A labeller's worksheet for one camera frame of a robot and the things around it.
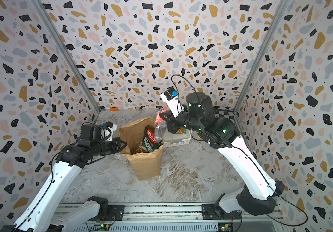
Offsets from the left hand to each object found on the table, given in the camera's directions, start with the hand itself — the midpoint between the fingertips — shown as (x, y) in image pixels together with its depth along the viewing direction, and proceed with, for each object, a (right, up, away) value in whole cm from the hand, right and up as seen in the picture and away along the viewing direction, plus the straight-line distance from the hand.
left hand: (128, 143), depth 71 cm
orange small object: (-30, +22, +52) cm, 64 cm away
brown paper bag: (+10, -10, -1) cm, 14 cm away
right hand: (+18, +14, -15) cm, 27 cm away
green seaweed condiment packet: (+8, -2, +13) cm, 15 cm away
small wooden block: (-9, +23, +53) cm, 59 cm away
